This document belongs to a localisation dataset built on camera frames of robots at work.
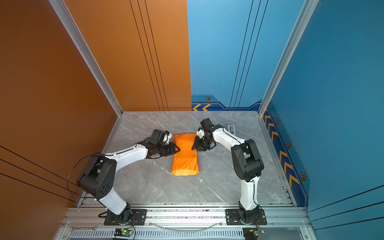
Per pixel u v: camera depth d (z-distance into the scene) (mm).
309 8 696
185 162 842
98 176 467
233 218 725
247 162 512
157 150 727
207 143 801
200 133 892
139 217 739
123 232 709
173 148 833
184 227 712
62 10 706
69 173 699
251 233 701
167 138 774
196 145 821
